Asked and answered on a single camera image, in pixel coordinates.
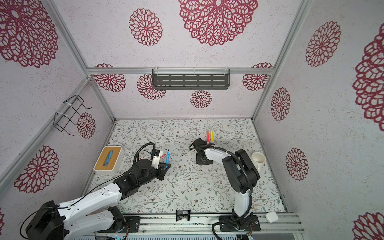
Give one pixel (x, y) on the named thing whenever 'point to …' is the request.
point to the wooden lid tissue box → (109, 160)
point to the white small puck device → (271, 217)
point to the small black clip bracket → (180, 214)
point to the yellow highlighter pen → (211, 136)
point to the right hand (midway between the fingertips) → (203, 159)
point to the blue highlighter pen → (167, 158)
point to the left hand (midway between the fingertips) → (169, 167)
